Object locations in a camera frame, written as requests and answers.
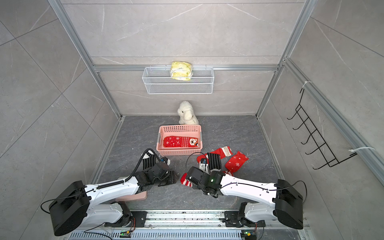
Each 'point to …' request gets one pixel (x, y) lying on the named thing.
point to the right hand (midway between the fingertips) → (197, 181)
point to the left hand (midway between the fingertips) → (179, 175)
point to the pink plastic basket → (194, 131)
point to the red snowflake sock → (235, 163)
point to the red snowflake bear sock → (175, 141)
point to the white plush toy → (185, 112)
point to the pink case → (142, 195)
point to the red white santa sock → (184, 181)
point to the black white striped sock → (149, 160)
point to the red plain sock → (222, 152)
